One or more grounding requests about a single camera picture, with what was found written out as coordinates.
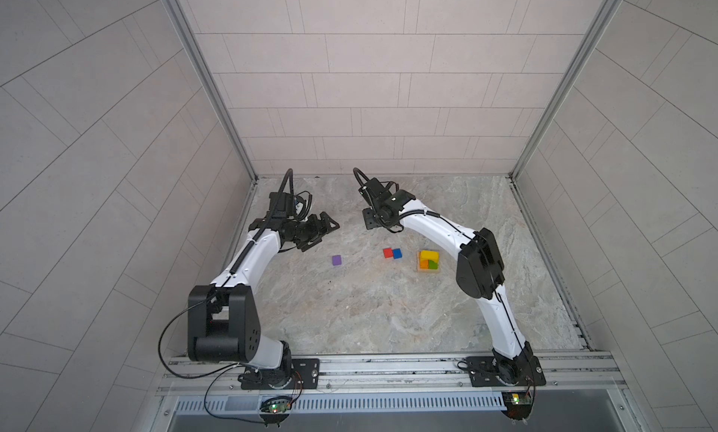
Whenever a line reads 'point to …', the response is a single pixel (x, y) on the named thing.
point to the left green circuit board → (279, 407)
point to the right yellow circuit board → (518, 404)
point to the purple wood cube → (337, 260)
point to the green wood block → (432, 265)
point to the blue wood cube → (396, 253)
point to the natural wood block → (427, 270)
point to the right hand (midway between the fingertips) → (370, 219)
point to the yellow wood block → (427, 255)
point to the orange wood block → (423, 265)
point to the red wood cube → (387, 252)
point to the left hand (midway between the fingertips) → (336, 226)
